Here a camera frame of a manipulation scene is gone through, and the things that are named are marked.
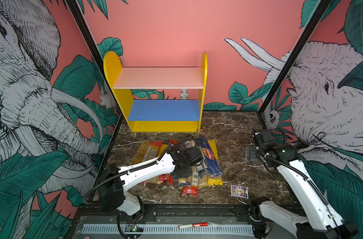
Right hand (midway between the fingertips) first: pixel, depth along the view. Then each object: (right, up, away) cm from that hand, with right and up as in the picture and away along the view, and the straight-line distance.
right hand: (255, 151), depth 74 cm
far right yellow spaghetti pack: (-18, -19, +10) cm, 27 cm away
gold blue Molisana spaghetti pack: (-64, -5, +19) cm, 67 cm away
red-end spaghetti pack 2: (-32, -21, +3) cm, 39 cm away
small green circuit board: (-60, -36, -4) cm, 70 cm away
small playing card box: (-6, -23, +6) cm, 25 cm away
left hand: (-35, -12, +3) cm, 37 cm away
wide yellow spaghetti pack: (-25, -18, +8) cm, 32 cm away
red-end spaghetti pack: (-45, -17, +8) cm, 49 cm away
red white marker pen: (-27, -35, -3) cm, 44 cm away
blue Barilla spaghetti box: (-19, -12, +10) cm, 24 cm away
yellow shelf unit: (-56, +20, +29) cm, 66 cm away
